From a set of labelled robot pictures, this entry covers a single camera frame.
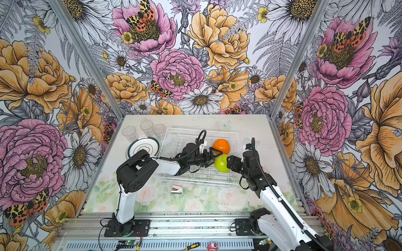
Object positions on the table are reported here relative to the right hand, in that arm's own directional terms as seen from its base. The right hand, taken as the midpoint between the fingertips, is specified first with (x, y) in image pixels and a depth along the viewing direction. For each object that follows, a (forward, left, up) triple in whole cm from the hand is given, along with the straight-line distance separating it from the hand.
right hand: (232, 165), depth 82 cm
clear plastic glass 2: (+36, +54, -8) cm, 66 cm away
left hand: (+5, +6, -4) cm, 9 cm away
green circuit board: (-31, +49, -12) cm, 59 cm away
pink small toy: (-33, +12, -7) cm, 36 cm away
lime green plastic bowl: (+4, +6, -4) cm, 8 cm away
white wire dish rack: (+24, +35, -10) cm, 43 cm away
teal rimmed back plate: (+22, +52, -8) cm, 57 cm away
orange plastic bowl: (+17, +4, -5) cm, 18 cm away
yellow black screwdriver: (-33, +21, -12) cm, 41 cm away
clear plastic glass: (+30, +65, -8) cm, 72 cm away
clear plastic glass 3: (+32, +45, -7) cm, 55 cm away
